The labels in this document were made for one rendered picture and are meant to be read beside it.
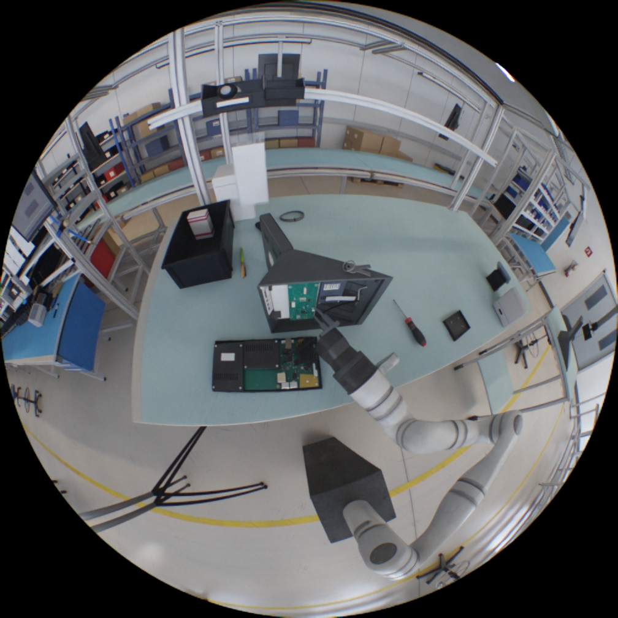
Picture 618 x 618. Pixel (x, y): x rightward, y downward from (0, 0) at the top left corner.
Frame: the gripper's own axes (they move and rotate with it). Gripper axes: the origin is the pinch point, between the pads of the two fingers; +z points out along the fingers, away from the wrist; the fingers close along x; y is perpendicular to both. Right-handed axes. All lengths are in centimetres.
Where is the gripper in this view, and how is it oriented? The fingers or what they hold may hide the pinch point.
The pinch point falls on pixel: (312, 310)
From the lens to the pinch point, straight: 41.6
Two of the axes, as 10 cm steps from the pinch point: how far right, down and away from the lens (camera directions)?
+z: -6.4, -6.9, 3.4
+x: -0.6, 4.8, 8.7
